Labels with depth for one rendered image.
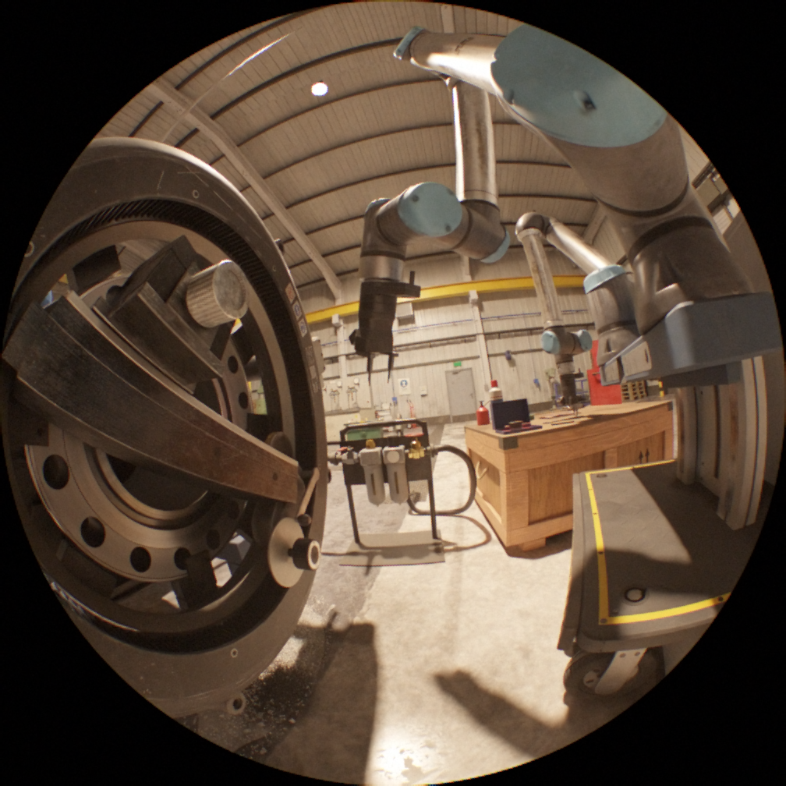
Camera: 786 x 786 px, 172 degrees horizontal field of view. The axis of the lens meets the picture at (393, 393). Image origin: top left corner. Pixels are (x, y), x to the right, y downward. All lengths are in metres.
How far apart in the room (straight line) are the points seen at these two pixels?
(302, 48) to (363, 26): 1.42
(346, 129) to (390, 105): 1.43
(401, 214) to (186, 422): 0.38
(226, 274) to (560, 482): 1.08
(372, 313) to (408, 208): 0.21
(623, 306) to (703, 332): 0.52
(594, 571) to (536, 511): 0.65
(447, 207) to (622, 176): 0.26
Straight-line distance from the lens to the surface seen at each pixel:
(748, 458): 0.55
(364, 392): 6.88
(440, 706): 0.65
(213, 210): 0.39
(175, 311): 0.19
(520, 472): 0.97
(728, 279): 0.34
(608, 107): 0.24
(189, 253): 0.23
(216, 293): 0.18
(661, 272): 0.34
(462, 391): 10.87
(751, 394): 0.54
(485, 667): 0.71
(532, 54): 0.29
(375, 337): 0.50
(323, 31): 7.94
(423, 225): 0.40
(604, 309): 0.80
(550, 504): 1.08
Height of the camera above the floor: 0.59
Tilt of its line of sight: 5 degrees up
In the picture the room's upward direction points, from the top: 6 degrees counter-clockwise
